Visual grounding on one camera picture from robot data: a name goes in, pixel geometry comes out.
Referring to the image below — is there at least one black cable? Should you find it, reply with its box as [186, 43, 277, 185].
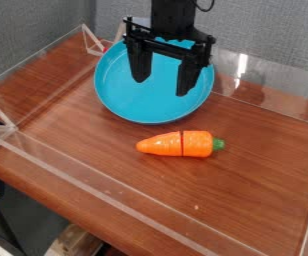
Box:
[193, 0, 215, 13]

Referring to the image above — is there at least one wooden block under table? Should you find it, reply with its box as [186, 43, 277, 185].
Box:
[44, 224, 103, 256]

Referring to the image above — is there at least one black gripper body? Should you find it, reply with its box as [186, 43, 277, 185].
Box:
[123, 0, 215, 66]

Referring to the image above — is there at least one orange toy carrot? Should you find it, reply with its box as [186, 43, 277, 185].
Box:
[135, 131, 225, 158]

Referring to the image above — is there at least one blue plate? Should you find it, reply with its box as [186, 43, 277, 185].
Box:
[94, 41, 215, 124]

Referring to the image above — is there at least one clear acrylic enclosure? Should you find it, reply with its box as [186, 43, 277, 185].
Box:
[0, 26, 308, 256]

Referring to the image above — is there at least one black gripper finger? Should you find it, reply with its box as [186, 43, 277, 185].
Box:
[126, 38, 153, 83]
[175, 59, 202, 97]

